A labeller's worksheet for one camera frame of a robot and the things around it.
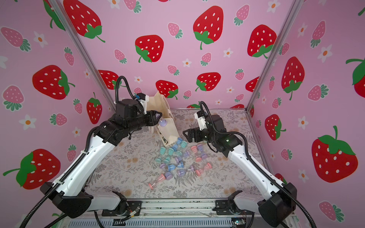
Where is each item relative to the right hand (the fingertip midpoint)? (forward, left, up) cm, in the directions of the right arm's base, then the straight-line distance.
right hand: (187, 132), depth 72 cm
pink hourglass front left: (-16, +15, -25) cm, 33 cm away
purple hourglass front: (-15, +10, -24) cm, 30 cm away
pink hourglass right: (-11, -8, -25) cm, 28 cm away
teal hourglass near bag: (+2, +18, -26) cm, 32 cm away
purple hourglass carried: (+3, +13, +3) cm, 14 cm away
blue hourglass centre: (-9, +10, -25) cm, 29 cm away
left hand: (+4, +13, +9) cm, 17 cm away
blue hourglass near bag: (+11, +7, -25) cm, 28 cm away
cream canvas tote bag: (+13, +14, -21) cm, 28 cm away
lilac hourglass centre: (-12, +3, -25) cm, 28 cm away
